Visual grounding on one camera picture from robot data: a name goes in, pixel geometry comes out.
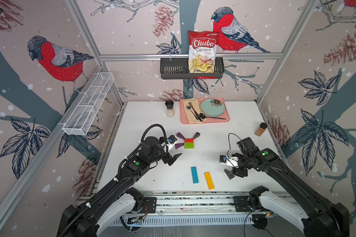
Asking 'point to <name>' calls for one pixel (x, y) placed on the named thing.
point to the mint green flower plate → (212, 107)
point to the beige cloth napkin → (196, 103)
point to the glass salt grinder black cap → (170, 110)
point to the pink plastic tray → (224, 115)
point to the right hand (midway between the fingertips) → (231, 162)
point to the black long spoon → (202, 116)
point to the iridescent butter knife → (196, 113)
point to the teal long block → (194, 174)
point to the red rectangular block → (189, 140)
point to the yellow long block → (209, 180)
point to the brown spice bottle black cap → (260, 131)
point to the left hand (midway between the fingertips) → (177, 143)
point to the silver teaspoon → (189, 107)
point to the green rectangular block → (189, 145)
